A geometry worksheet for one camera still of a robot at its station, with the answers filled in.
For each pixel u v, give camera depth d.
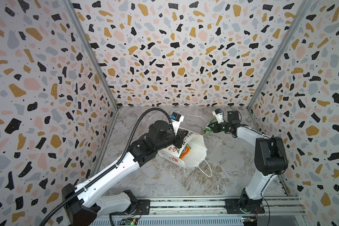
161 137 0.50
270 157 0.51
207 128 0.96
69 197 0.37
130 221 0.70
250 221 0.72
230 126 0.77
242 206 0.68
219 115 0.88
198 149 0.88
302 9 0.72
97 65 0.93
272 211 0.74
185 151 0.89
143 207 0.74
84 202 0.38
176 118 0.57
